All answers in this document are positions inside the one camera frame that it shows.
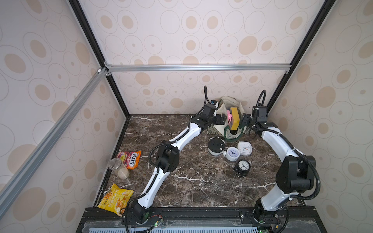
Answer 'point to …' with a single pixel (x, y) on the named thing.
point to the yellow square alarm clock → (234, 122)
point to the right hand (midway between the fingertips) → (254, 118)
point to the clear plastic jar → (116, 165)
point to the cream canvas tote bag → (224, 105)
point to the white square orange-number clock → (245, 148)
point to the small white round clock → (232, 154)
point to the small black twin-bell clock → (242, 168)
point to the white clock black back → (216, 145)
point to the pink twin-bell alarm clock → (229, 116)
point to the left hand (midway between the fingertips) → (227, 115)
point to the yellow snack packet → (115, 200)
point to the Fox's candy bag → (131, 159)
